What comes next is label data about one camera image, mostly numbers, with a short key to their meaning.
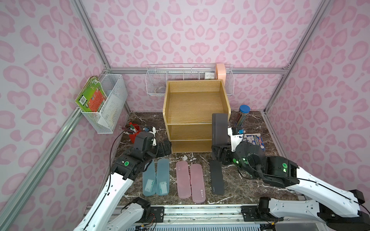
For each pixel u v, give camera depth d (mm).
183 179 841
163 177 886
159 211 736
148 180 839
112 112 839
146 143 512
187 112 765
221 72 818
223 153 524
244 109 949
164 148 628
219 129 600
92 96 718
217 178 850
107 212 389
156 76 967
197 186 825
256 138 1005
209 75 918
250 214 725
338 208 391
